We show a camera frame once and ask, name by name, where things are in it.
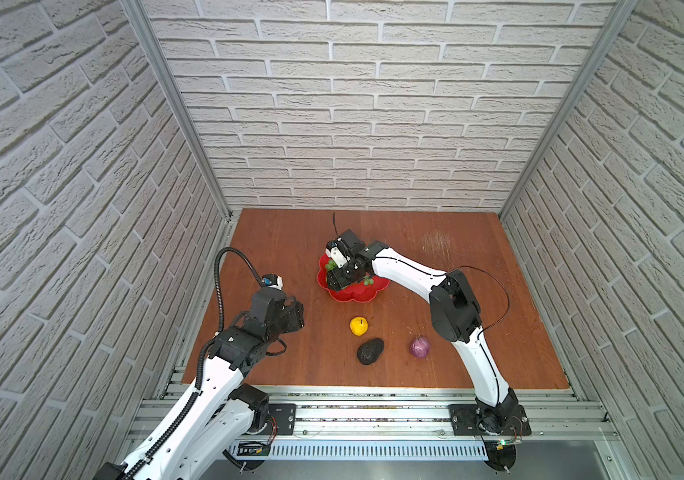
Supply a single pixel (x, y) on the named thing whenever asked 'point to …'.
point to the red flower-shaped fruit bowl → (356, 293)
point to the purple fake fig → (420, 346)
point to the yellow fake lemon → (359, 326)
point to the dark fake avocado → (369, 351)
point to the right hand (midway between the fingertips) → (337, 276)
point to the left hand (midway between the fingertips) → (295, 304)
